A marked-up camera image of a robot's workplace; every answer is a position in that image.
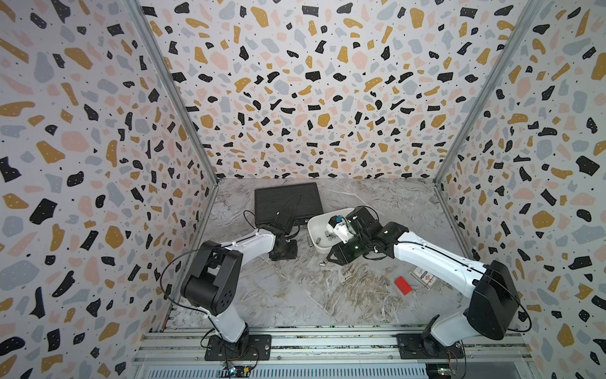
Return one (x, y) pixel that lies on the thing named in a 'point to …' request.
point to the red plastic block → (402, 286)
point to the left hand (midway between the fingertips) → (293, 252)
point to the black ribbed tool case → (296, 203)
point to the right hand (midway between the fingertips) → (330, 256)
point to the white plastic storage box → (323, 239)
